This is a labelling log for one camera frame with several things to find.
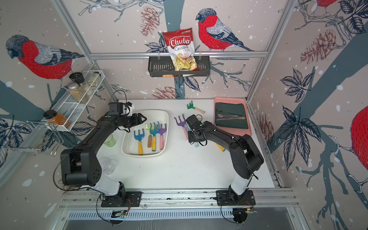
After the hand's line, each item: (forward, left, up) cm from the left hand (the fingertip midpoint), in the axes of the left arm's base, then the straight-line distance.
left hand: (144, 116), depth 88 cm
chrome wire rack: (-21, +41, +10) cm, 47 cm away
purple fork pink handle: (+5, -24, -16) cm, 29 cm away
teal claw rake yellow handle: (-15, -51, -15) cm, 55 cm away
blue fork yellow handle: (-6, +6, -16) cm, 18 cm away
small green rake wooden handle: (+24, -30, -17) cm, 42 cm away
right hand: (-8, -31, -11) cm, 34 cm away
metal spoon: (+12, -53, -15) cm, 57 cm away
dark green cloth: (+21, -66, -17) cm, 72 cm away
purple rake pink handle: (-2, -9, -15) cm, 17 cm away
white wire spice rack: (-5, +35, +14) cm, 38 cm away
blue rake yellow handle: (-3, -4, -15) cm, 15 cm away
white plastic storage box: (-12, +11, -16) cm, 23 cm away
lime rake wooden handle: (-5, -1, -16) cm, 17 cm away
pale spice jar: (+15, +30, +17) cm, 37 cm away
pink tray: (+16, -62, -18) cm, 67 cm away
